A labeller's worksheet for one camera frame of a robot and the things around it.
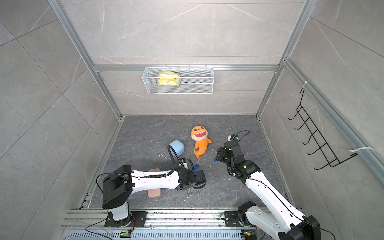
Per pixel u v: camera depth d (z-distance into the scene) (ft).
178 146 3.03
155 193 2.59
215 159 3.14
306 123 2.38
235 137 2.27
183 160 2.45
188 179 1.93
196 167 3.05
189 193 2.68
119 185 1.58
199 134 3.22
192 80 3.31
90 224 2.43
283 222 1.31
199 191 2.68
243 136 2.14
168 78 2.81
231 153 1.87
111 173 1.57
